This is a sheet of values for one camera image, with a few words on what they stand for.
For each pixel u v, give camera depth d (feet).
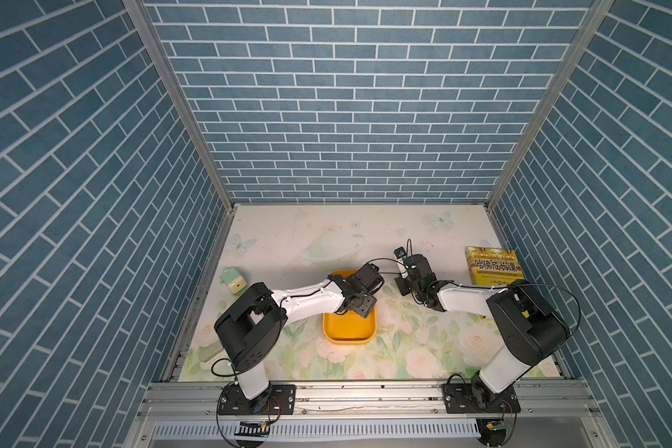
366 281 2.27
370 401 2.47
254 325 1.56
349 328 2.79
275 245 3.56
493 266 3.24
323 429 2.53
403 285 2.84
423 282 2.42
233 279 2.97
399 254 2.77
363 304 2.59
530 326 1.54
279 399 2.42
